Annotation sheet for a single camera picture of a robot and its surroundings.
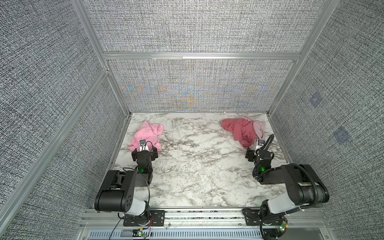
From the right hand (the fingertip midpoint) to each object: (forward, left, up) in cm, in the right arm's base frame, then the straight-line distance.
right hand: (256, 147), depth 94 cm
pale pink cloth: (+18, -8, -1) cm, 20 cm away
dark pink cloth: (+11, +6, +4) cm, 13 cm away
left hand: (-2, +69, +3) cm, 70 cm away
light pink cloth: (+12, +69, +1) cm, 70 cm away
